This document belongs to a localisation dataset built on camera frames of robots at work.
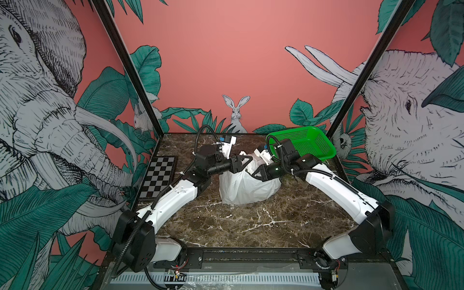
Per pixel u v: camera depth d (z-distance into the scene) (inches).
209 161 23.1
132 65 34.7
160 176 38.6
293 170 21.8
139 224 15.8
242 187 30.2
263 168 26.0
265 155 27.7
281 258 30.0
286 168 22.9
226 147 26.4
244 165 27.1
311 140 45.6
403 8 27.2
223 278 27.6
